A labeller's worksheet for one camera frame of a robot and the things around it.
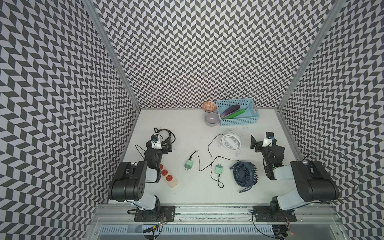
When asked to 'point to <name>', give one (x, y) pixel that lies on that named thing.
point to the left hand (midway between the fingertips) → (161, 138)
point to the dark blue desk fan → (246, 174)
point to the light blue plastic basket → (250, 115)
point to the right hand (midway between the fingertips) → (258, 137)
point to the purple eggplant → (229, 110)
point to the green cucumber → (238, 113)
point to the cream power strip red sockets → (168, 178)
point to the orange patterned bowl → (208, 106)
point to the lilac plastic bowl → (211, 119)
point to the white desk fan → (232, 140)
